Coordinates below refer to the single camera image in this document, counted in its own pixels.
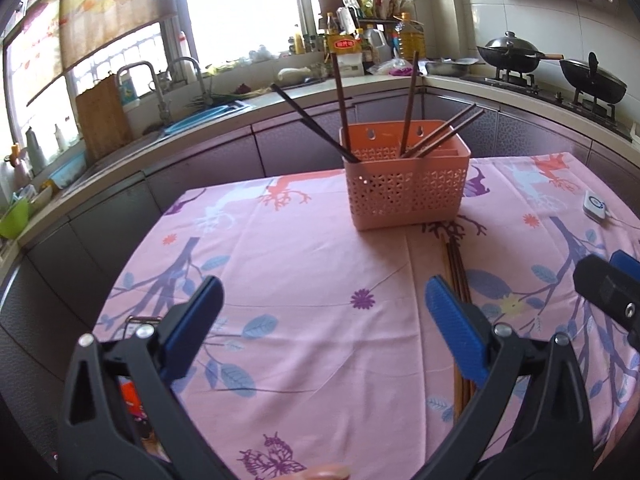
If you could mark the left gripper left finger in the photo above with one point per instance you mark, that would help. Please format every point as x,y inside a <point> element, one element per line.
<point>120,418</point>

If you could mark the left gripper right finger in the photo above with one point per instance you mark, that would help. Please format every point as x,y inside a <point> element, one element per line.
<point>551,437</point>

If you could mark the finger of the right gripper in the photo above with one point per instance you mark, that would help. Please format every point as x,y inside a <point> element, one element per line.
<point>626,263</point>
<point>612,291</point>

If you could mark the brown wooden chopstick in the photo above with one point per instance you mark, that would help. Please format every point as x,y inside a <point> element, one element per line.
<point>464,389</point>

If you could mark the dark wooden chopstick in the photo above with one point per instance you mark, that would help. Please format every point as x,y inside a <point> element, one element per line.
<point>460,278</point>

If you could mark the light wooden chopstick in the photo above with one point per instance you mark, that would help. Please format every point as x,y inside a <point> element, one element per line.
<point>450,311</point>

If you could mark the reddish wooden chopstick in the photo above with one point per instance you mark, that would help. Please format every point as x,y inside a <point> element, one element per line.
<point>437,143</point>

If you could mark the black chopstick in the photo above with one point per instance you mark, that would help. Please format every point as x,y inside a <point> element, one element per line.
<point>311,124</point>
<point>435,133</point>

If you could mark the chrome kitchen faucet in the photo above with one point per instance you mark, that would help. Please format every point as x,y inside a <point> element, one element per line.
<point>153,87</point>

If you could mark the person's hand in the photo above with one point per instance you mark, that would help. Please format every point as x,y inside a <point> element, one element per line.
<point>325,472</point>

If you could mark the smartphone with lit screen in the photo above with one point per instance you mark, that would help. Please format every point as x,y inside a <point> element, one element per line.
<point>129,393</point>

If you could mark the small white timer device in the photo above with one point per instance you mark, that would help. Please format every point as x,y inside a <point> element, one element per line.
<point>594,208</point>

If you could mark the gas stove top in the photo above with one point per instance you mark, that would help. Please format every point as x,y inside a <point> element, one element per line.
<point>589,107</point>

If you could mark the black pan with lid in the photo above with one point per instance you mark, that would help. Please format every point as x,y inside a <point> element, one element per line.
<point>590,78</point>

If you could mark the pink floral tablecloth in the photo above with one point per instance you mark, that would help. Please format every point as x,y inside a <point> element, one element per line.
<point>324,351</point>

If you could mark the black wok with lid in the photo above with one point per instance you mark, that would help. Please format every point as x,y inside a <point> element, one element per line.
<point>513,54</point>

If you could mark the orange plastic utensil basket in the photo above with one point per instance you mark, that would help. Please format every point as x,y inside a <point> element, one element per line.
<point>385,190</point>

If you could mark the steel bowl on counter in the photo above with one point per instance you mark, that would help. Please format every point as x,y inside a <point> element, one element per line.
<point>449,67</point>

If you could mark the yellow cooking oil bottle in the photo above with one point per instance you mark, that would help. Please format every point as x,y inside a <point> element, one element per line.
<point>410,38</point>

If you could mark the wooden cutting board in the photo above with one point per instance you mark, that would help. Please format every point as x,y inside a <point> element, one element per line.
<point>102,121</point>

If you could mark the blue plastic basin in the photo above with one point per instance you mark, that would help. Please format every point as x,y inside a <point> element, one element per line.
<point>201,118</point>

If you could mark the yellow labelled food bag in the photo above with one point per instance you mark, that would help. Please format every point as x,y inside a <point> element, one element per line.
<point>348,52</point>

